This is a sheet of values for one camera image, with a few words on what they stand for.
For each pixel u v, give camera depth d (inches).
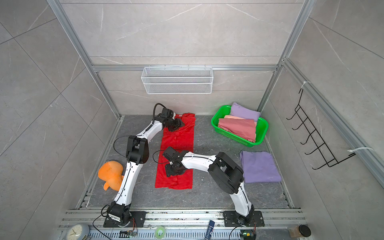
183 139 41.2
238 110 42.2
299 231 25.0
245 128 38.7
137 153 27.1
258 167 35.8
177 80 39.6
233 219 28.8
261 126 41.3
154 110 35.3
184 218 29.4
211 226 27.6
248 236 27.6
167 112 36.5
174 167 26.0
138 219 28.8
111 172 32.2
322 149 25.2
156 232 27.6
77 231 26.5
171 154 28.1
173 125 38.6
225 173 19.9
